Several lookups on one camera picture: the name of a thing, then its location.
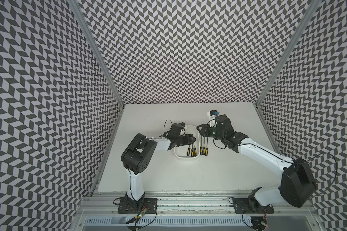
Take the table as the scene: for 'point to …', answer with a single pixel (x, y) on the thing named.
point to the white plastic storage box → (180, 151)
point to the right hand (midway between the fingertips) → (199, 129)
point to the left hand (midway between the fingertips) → (192, 140)
